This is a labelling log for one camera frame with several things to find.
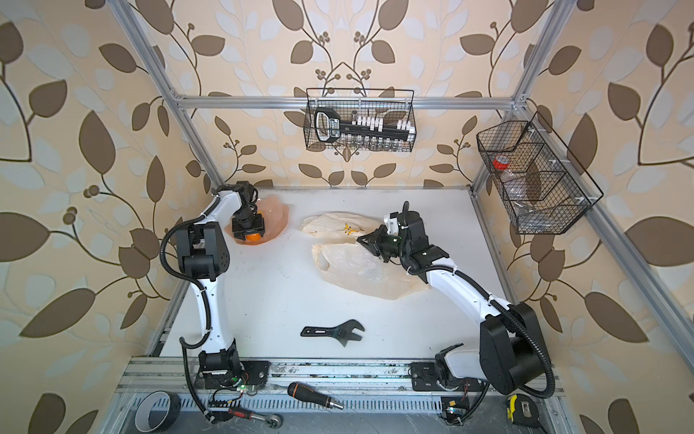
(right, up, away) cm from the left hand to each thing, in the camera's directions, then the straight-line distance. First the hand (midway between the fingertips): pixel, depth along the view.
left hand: (250, 232), depth 101 cm
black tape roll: (-11, -44, -31) cm, 56 cm away
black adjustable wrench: (+36, -30, -18) cm, 51 cm away
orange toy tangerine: (+2, -2, -1) cm, 3 cm away
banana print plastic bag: (+38, -8, -24) cm, 45 cm away
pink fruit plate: (+6, +7, +10) cm, 14 cm away
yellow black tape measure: (+82, -43, -34) cm, 99 cm away
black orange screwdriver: (+26, -40, -31) cm, 57 cm away
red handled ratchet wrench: (+19, -45, -34) cm, 60 cm away
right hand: (+40, -1, -21) cm, 46 cm away
